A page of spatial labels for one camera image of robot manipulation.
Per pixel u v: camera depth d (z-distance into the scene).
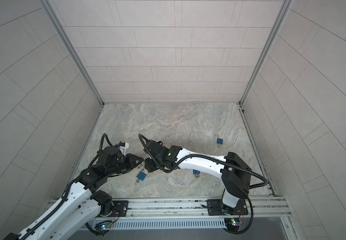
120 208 0.71
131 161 0.64
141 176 0.82
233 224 0.68
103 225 0.65
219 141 0.96
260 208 0.72
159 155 0.57
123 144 0.71
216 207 0.71
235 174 0.42
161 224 0.68
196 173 0.82
